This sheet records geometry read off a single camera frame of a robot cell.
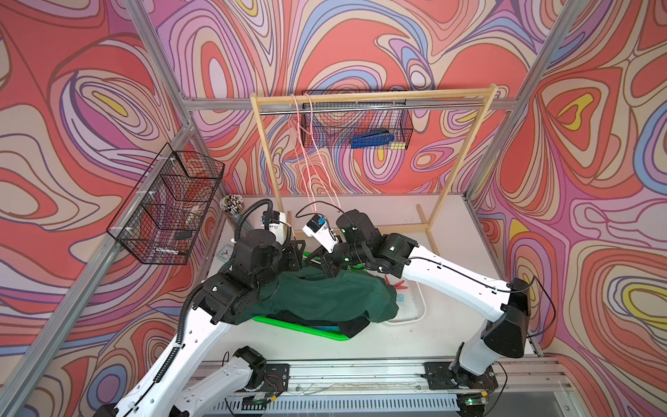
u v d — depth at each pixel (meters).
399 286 0.88
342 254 0.58
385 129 0.88
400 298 0.88
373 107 0.62
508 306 0.42
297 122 0.88
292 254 0.57
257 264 0.47
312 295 0.68
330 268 0.59
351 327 0.70
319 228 0.58
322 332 0.73
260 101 0.60
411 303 0.88
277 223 0.56
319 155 1.07
